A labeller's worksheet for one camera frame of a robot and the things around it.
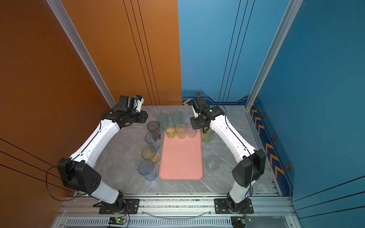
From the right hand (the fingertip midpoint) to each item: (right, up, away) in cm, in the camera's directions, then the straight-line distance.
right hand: (197, 123), depth 82 cm
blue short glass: (-29, -11, +11) cm, 33 cm away
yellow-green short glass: (-10, -6, +15) cm, 19 cm away
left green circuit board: (-42, -49, -11) cm, 65 cm away
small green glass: (-18, -7, +18) cm, 26 cm away
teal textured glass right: (-13, +2, +18) cm, 23 cm away
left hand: (-30, +6, +2) cm, 31 cm away
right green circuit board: (+20, -49, -12) cm, 54 cm away
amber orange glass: (-29, -18, +4) cm, 34 cm away
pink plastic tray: (-10, -24, +10) cm, 28 cm away
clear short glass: (+10, -25, +5) cm, 27 cm away
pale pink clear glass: (-3, -7, +16) cm, 18 cm away
